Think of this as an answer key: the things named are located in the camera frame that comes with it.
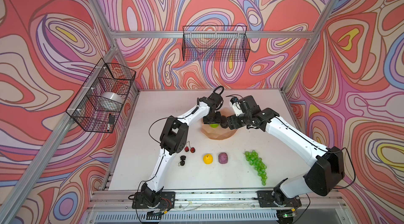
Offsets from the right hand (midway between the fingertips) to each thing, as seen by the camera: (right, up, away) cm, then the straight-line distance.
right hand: (233, 123), depth 82 cm
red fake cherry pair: (-22, -16, +6) cm, 28 cm away
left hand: (-7, 0, +15) cm, 16 cm away
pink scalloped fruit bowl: (-7, -7, +11) cm, 15 cm away
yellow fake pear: (-14, -19, 0) cm, 23 cm away
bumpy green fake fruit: (-9, -3, +13) cm, 16 cm away
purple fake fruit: (-6, -19, 0) cm, 20 cm away
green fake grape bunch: (+11, -19, -1) cm, 22 cm away
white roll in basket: (-59, +11, -12) cm, 61 cm away
